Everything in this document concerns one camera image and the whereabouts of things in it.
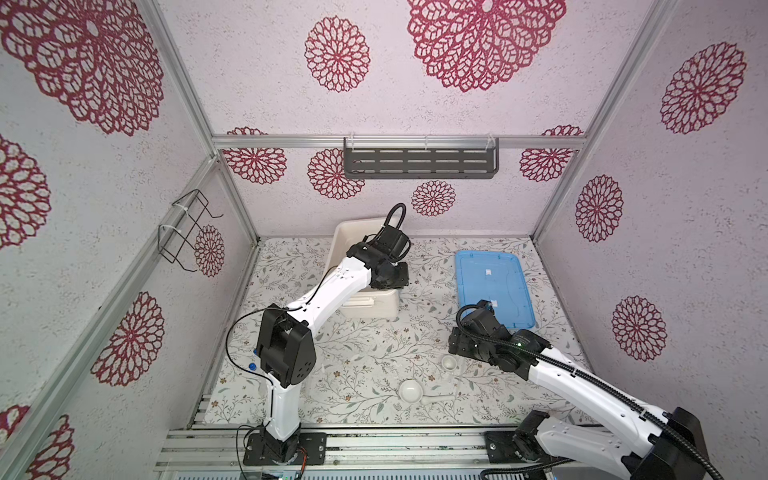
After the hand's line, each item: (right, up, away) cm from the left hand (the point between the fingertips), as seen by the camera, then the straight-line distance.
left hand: (400, 285), depth 86 cm
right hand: (+15, -14, -6) cm, 22 cm away
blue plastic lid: (+37, +1, +23) cm, 44 cm away
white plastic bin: (-9, -4, -3) cm, 10 cm away
